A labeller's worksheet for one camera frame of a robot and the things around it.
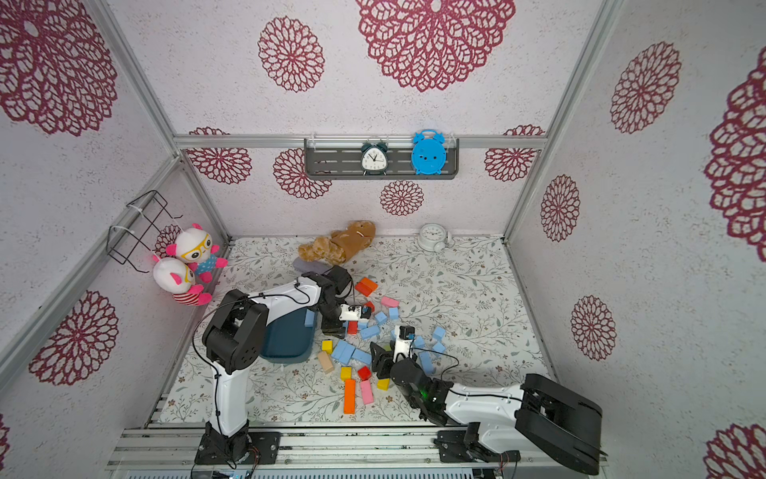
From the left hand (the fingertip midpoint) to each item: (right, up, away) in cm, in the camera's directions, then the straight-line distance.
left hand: (338, 323), depth 96 cm
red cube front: (+9, -12, -13) cm, 20 cm away
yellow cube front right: (+14, -15, -13) cm, 24 cm away
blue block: (+32, -2, -3) cm, 32 cm away
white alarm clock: (+34, +30, +20) cm, 50 cm away
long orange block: (+5, -18, -15) cm, 24 cm away
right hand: (+12, -3, -15) cm, 20 cm away
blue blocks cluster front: (+3, -7, -7) cm, 10 cm away
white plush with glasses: (-45, +25, -3) cm, 51 cm away
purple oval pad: (-9, +18, +12) cm, 24 cm away
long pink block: (+10, -17, -14) cm, 24 cm away
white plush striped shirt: (-44, +15, -12) cm, 49 cm away
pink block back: (+17, +6, +4) cm, 18 cm away
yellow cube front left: (+4, -12, -12) cm, 17 cm away
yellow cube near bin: (-2, -6, -6) cm, 9 cm away
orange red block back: (+9, +11, +9) cm, 17 cm away
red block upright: (+5, -1, -2) cm, 5 cm away
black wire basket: (-50, +30, -17) cm, 61 cm away
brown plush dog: (-2, +25, +9) cm, 27 cm away
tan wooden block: (-2, -10, -9) cm, 13 cm away
